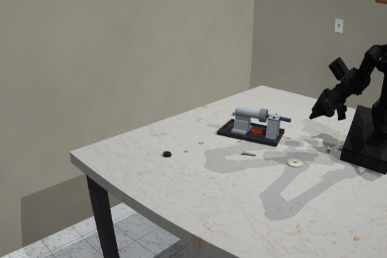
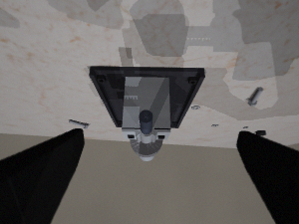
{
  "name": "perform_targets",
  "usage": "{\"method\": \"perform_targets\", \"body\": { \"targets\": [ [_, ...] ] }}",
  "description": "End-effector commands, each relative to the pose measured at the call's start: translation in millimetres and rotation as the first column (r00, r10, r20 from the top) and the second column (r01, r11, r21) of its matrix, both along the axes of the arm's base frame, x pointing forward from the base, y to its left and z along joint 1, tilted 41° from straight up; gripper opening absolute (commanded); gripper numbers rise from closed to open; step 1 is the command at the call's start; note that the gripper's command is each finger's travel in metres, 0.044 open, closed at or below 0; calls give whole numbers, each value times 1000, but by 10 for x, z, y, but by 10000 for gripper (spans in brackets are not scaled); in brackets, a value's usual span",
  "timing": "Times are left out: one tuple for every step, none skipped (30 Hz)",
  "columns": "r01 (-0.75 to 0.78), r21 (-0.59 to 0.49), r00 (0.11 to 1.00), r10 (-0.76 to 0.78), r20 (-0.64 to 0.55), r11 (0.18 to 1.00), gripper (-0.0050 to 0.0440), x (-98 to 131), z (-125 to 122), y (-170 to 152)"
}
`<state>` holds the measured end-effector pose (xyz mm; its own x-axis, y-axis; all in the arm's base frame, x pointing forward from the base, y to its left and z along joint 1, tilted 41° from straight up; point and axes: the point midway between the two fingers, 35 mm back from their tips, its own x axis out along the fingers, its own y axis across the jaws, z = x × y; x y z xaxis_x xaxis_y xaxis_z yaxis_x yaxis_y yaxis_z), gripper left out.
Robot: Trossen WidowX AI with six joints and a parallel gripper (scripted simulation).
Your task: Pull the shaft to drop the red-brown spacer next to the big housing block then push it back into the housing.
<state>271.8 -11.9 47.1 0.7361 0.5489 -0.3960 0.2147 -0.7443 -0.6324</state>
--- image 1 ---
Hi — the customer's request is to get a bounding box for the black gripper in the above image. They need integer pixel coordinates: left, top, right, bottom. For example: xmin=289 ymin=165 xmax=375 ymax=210
xmin=309 ymin=84 xmax=347 ymax=119

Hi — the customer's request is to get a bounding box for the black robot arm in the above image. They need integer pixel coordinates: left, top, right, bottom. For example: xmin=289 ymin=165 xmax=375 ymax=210
xmin=329 ymin=44 xmax=387 ymax=142

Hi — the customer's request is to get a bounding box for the red-brown ring spacer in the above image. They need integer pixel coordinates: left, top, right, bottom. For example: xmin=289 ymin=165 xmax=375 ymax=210
xmin=250 ymin=128 xmax=263 ymax=136

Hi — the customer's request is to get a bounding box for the white flat washer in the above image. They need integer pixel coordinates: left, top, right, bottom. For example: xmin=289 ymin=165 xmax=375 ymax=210
xmin=287 ymin=158 xmax=304 ymax=168

